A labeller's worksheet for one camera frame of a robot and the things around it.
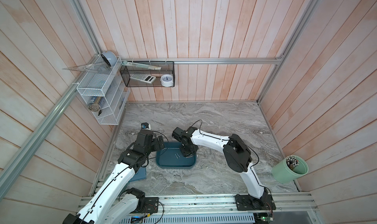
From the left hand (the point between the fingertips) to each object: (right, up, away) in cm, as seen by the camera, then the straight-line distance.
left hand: (154, 141), depth 79 cm
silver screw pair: (+11, -11, +11) cm, 19 cm away
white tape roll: (+5, +37, +15) cm, 40 cm away
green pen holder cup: (+69, -12, -8) cm, 70 cm away
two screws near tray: (+27, -16, +7) cm, 33 cm away
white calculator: (-11, +40, +19) cm, 45 cm away
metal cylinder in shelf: (-31, +20, -3) cm, 37 cm away
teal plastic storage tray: (+8, -13, +13) cm, 20 cm away
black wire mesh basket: (+5, +46, +16) cm, 49 cm away
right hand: (+18, -10, +13) cm, 24 cm away
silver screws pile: (+21, -9, +6) cm, 24 cm away
